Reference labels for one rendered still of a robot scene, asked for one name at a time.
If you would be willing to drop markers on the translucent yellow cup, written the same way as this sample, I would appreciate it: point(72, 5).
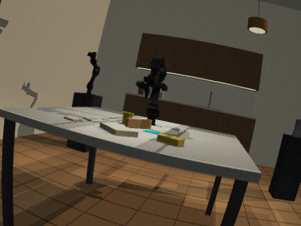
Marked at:
point(126, 115)

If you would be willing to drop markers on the yellow rectangular block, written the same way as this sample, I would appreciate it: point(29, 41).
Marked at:
point(168, 139)

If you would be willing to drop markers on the long wooden plank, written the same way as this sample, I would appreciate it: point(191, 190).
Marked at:
point(138, 123)

